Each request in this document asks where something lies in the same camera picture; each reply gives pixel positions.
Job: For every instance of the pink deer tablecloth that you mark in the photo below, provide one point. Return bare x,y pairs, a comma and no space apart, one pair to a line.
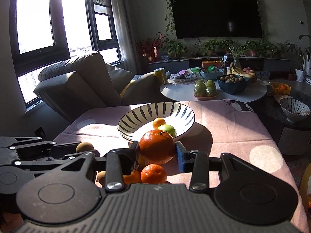
219,127

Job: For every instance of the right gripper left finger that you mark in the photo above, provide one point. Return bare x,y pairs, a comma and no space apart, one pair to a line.
120,162

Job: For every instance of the small orange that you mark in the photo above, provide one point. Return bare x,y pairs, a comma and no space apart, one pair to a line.
158,122

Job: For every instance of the yellow tin canister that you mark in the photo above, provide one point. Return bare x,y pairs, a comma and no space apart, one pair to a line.
161,76

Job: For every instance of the dark blue nut bowl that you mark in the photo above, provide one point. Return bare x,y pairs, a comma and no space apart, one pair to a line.
233,84

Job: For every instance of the green mango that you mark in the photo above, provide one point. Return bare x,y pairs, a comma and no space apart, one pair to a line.
167,129

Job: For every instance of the packed green fruits tray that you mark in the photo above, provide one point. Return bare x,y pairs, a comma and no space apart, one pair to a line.
205,88

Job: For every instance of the small striped bowl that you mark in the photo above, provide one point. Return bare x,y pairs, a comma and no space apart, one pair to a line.
294,110

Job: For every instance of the orange box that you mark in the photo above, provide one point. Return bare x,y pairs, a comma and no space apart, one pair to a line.
206,64

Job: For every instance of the wall mounted black television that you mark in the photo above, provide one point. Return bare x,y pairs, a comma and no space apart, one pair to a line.
216,13

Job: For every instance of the grey sofa armchair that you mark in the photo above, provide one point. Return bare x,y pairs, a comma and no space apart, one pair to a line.
77,85

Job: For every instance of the grey yellow cushion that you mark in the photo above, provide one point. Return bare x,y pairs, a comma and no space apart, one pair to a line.
144,89

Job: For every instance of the glass snack plate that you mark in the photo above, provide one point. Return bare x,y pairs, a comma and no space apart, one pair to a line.
185,78

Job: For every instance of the brown kiwi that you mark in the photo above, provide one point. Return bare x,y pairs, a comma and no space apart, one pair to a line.
84,146

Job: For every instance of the blue rectangular tray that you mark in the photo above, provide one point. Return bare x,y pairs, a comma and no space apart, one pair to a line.
211,75

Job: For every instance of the banana bunch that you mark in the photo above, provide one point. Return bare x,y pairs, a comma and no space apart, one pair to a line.
233,70

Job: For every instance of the red flower decoration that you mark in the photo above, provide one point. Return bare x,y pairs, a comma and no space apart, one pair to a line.
149,48

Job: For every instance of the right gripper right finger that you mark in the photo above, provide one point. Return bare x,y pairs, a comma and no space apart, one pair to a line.
195,162

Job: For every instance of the round white coffee table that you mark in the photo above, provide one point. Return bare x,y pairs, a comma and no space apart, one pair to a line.
184,92

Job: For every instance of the white potted tall plant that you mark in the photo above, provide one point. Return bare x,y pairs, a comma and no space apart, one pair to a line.
303,56

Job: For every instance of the orange basket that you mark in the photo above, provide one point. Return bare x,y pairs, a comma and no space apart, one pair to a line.
280,88

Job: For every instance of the striped ceramic fruit bowl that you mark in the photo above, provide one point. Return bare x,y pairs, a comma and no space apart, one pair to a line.
177,117

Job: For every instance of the large orange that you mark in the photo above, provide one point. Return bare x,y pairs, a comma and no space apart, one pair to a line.
157,146

